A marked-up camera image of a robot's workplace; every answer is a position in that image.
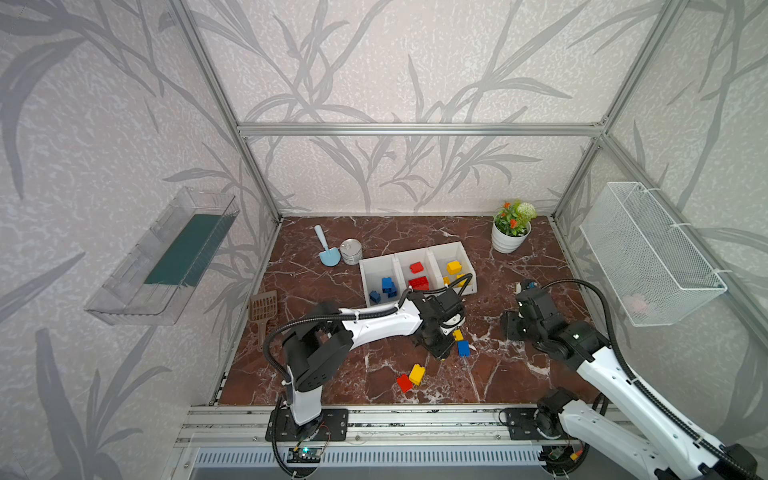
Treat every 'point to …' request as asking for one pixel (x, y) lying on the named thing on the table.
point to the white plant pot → (509, 244)
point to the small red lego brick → (416, 267)
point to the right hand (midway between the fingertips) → (509, 310)
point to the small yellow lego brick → (458, 335)
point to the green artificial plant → (513, 220)
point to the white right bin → (445, 253)
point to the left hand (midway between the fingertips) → (446, 343)
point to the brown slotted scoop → (263, 307)
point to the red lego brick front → (404, 383)
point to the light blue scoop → (330, 256)
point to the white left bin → (372, 271)
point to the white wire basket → (655, 272)
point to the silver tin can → (352, 251)
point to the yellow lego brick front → (417, 374)
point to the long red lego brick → (419, 284)
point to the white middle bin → (402, 272)
